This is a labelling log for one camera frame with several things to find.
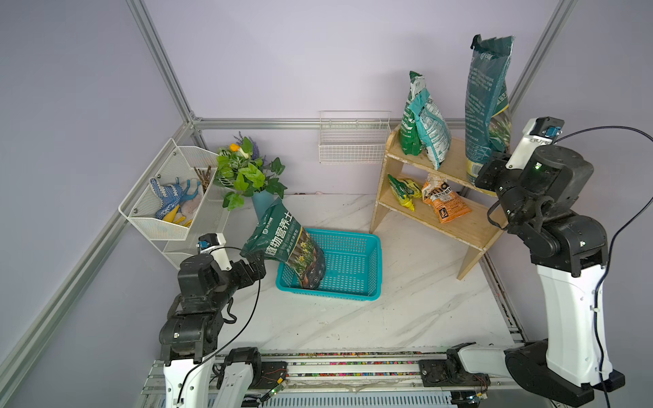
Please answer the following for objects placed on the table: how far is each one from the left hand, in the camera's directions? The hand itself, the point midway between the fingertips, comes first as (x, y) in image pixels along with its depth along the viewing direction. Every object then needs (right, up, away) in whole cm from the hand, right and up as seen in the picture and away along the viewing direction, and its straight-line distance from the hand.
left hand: (248, 257), depth 66 cm
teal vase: (-5, +17, +30) cm, 35 cm away
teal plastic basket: (+30, -7, +33) cm, 45 cm away
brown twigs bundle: (-21, +24, +18) cm, 36 cm away
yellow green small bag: (+47, +20, +19) cm, 55 cm away
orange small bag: (+60, +14, +16) cm, 63 cm away
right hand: (+57, +23, -12) cm, 62 cm away
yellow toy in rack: (-24, +11, +6) cm, 27 cm away
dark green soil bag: (+4, +5, +13) cm, 14 cm away
